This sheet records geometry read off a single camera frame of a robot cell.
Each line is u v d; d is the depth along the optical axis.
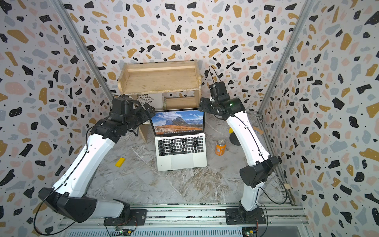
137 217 0.74
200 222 0.73
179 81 0.78
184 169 0.91
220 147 0.90
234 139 1.06
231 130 1.10
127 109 0.53
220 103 0.55
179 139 0.90
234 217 0.73
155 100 0.90
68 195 0.38
